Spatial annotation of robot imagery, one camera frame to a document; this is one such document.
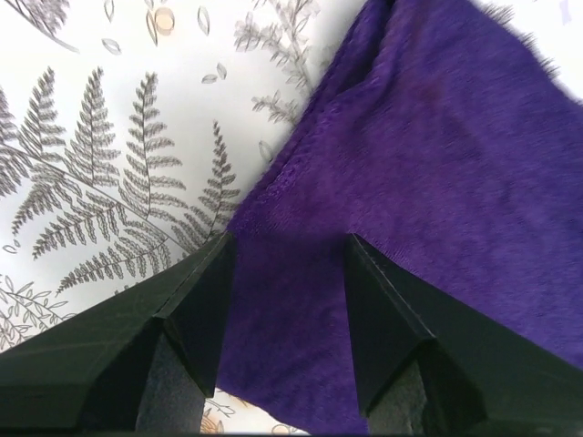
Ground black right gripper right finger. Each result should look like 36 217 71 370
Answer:
343 234 582 436

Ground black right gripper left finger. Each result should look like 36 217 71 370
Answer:
1 233 236 432

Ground purple towel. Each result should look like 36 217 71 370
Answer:
218 1 582 433

